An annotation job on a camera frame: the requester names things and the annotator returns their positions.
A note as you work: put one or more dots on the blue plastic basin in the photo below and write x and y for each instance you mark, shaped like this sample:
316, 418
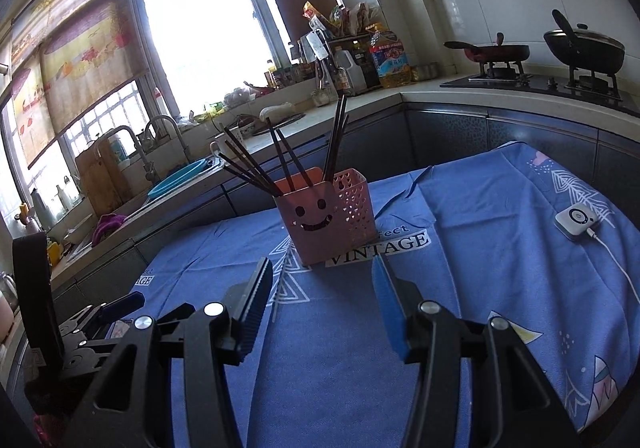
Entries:
181, 176

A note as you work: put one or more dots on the black gas stove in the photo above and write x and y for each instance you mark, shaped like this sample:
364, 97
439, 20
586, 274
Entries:
585, 86

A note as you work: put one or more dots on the cooking oil bottle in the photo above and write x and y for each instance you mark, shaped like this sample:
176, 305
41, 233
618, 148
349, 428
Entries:
391, 64

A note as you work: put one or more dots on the white thermos bottle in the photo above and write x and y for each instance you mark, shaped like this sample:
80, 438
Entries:
43, 212

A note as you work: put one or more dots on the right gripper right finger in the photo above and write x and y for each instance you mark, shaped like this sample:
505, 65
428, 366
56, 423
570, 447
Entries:
513, 404

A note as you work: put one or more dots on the black wok with lid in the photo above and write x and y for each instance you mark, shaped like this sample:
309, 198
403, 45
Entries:
580, 48

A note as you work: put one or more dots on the magenta cloth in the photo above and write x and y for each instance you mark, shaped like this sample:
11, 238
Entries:
107, 224

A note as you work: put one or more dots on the red frying pan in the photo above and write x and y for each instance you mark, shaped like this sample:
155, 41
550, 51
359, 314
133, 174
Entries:
491, 54

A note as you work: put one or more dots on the wooden cutting board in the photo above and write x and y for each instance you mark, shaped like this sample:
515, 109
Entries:
101, 180

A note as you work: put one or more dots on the white square device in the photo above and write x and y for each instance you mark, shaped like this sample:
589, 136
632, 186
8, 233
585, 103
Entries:
575, 221

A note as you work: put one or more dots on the pink smiley utensil holder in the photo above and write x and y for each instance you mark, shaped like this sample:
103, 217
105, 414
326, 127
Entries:
326, 219

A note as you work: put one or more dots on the blue patterned tablecloth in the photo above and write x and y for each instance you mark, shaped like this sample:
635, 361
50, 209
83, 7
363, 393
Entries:
497, 305

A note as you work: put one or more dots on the black seasoning rack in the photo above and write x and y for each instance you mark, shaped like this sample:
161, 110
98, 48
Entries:
353, 55

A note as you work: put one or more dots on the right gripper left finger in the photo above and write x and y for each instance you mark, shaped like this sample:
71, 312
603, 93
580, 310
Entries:
128, 403

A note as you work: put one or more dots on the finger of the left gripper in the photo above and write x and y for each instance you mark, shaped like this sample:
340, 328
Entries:
120, 302

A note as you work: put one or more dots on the chrome kitchen faucet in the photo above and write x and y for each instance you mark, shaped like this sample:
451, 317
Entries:
161, 129

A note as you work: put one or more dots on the dark chopstick in holder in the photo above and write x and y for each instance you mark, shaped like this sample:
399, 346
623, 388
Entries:
246, 176
241, 152
280, 154
338, 144
298, 164
336, 127

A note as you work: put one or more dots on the white mug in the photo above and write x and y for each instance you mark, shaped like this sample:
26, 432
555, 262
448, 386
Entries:
226, 145

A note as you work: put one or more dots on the patterned roller blind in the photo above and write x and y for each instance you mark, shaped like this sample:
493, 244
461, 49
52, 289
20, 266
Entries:
66, 56

